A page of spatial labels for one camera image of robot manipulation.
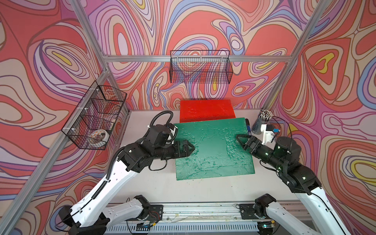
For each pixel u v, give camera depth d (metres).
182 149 0.55
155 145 0.45
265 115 0.93
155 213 0.72
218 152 0.62
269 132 0.57
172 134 0.49
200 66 0.96
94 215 0.37
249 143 0.55
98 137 0.69
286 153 0.45
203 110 0.86
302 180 0.43
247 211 0.73
